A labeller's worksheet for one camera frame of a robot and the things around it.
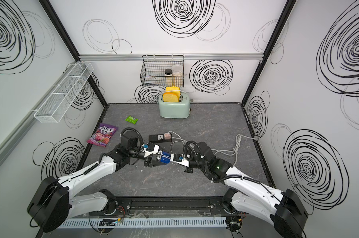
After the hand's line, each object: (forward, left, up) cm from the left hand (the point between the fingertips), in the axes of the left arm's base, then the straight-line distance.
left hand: (166, 157), depth 71 cm
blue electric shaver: (-1, +1, +3) cm, 4 cm away
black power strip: (+21, +7, -16) cm, 27 cm away
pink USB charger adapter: (+20, +2, -12) cm, 23 cm away
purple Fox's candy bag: (+22, +46, -17) cm, 54 cm away
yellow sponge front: (+41, +1, +2) cm, 41 cm away
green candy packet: (+37, +30, -17) cm, 51 cm away
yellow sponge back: (+49, +1, +2) cm, 49 cm away
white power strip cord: (+12, -41, -16) cm, 45 cm away
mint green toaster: (+41, -6, -10) cm, 43 cm away
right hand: (0, -4, -2) cm, 4 cm away
